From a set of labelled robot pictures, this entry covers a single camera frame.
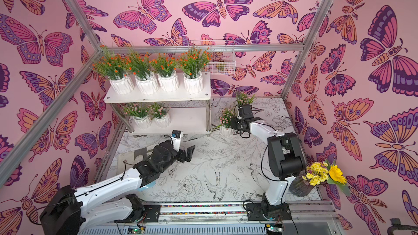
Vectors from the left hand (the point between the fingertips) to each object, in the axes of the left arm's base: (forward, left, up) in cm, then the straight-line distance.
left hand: (189, 142), depth 81 cm
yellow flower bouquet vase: (-18, -53, +9) cm, 57 cm away
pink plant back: (+12, -19, -5) cm, 23 cm away
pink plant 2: (+16, +30, +1) cm, 34 cm away
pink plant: (+30, -30, +1) cm, 43 cm away
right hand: (+18, -24, -6) cm, 31 cm away
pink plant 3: (+15, +17, +6) cm, 24 cm away
